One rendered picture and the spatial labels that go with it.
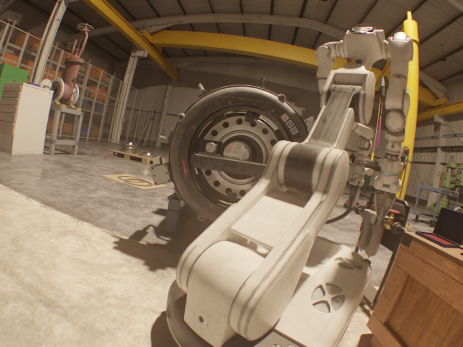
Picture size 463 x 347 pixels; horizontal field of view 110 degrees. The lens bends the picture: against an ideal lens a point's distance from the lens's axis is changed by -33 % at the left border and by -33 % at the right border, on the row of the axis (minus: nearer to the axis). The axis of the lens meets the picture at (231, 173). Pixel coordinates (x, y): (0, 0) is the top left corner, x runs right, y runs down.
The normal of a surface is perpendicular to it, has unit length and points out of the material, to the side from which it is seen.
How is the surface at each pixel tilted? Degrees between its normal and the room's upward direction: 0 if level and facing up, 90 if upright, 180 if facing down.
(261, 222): 34
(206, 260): 47
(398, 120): 108
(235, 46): 90
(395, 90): 79
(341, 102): 57
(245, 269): 30
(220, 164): 90
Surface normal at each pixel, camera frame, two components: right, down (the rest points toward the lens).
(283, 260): -0.26, -0.81
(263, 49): -0.10, 0.07
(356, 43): -0.68, 0.07
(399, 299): -0.98, -0.19
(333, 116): -0.44, -0.59
